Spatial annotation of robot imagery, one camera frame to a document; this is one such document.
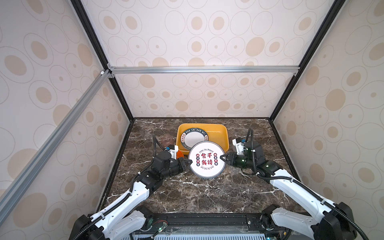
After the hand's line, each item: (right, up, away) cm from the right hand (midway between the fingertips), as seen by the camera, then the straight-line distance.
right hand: (222, 157), depth 78 cm
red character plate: (-8, -2, -1) cm, 8 cm away
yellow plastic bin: (+3, +12, +34) cm, 36 cm away
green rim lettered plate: (-17, +10, +29) cm, 35 cm away
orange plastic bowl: (-23, 0, +10) cm, 25 cm away
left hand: (-13, -1, -4) cm, 14 cm away
